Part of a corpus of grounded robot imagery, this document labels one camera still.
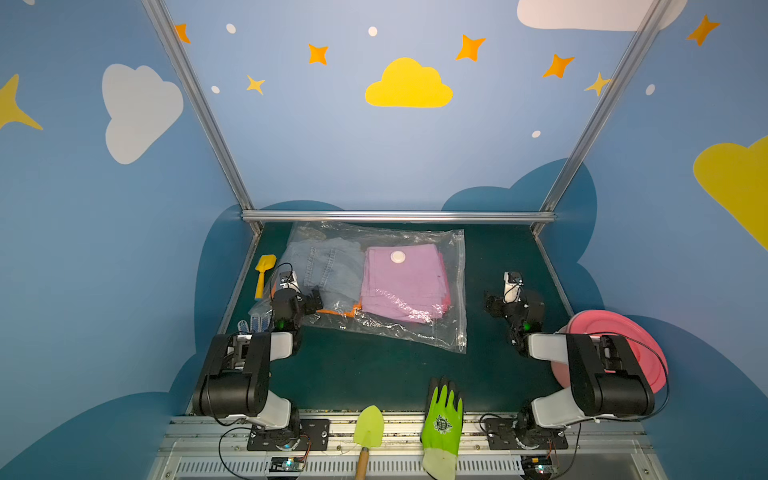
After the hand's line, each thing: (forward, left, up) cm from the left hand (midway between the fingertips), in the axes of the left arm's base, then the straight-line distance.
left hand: (310, 286), depth 94 cm
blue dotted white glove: (-10, +16, -6) cm, 20 cm away
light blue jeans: (+10, -7, -1) cm, 12 cm away
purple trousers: (+7, -32, -6) cm, 33 cm away
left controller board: (-46, -2, -8) cm, 47 cm away
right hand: (+2, -63, 0) cm, 63 cm away
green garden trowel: (-39, -21, -7) cm, 45 cm away
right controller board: (-45, -63, -8) cm, 77 cm away
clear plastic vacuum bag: (-12, -44, -5) cm, 46 cm away
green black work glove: (-38, -40, -6) cm, 55 cm away
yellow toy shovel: (+14, +20, -6) cm, 25 cm away
